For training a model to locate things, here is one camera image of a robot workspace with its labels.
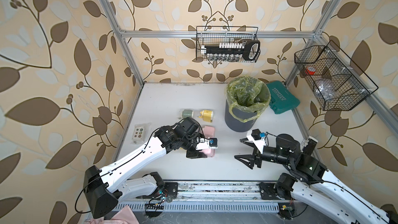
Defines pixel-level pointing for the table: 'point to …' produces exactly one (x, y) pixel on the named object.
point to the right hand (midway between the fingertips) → (238, 147)
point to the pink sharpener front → (210, 152)
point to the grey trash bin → (237, 125)
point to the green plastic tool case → (282, 100)
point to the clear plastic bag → (325, 90)
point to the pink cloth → (125, 216)
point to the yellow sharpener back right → (207, 115)
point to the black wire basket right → (339, 84)
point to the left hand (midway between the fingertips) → (204, 145)
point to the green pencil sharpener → (185, 113)
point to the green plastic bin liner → (247, 93)
